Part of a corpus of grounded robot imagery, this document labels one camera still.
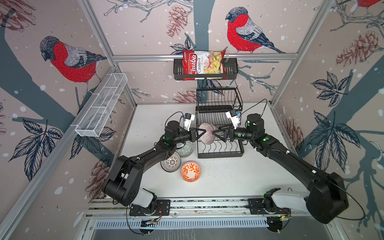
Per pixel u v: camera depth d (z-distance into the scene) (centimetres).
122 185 43
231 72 93
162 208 73
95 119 72
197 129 77
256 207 73
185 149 93
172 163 85
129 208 74
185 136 71
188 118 74
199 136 77
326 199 39
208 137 78
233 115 67
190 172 85
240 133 66
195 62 87
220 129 74
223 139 66
